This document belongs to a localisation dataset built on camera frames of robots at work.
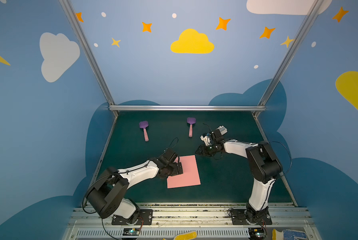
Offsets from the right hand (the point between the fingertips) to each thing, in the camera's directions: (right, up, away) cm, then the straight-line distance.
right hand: (198, 152), depth 97 cm
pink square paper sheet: (-5, -14, -6) cm, 16 cm away
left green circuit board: (-36, -35, -26) cm, 56 cm away
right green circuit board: (+25, -36, -26) cm, 51 cm away
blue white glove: (+40, -35, -27) cm, 59 cm away
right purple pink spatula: (-3, +22, +18) cm, 29 cm away
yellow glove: (-8, -35, -28) cm, 45 cm away
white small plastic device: (+21, +14, +14) cm, 28 cm away
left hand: (-13, -11, -9) cm, 19 cm away
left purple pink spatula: (-39, +18, +14) cm, 46 cm away
